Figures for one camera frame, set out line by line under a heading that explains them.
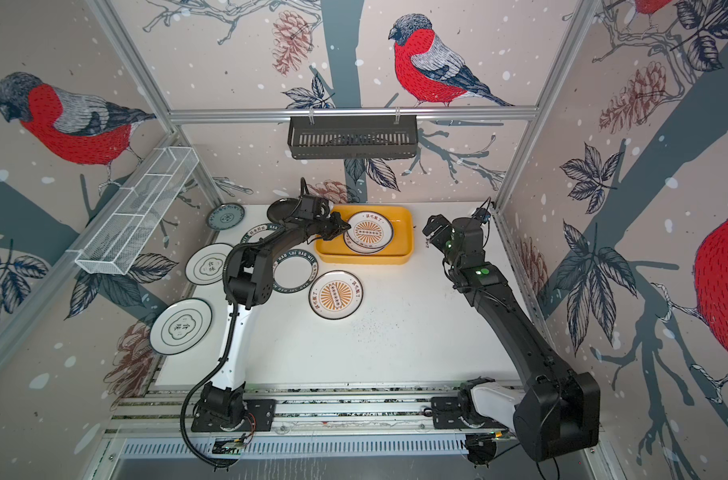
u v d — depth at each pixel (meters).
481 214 0.69
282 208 1.22
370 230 1.08
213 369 0.64
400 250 1.04
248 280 0.65
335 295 0.95
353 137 1.06
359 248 1.04
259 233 1.13
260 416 0.73
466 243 0.57
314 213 0.91
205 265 1.04
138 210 0.78
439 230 0.71
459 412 0.73
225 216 1.18
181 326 0.89
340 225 0.98
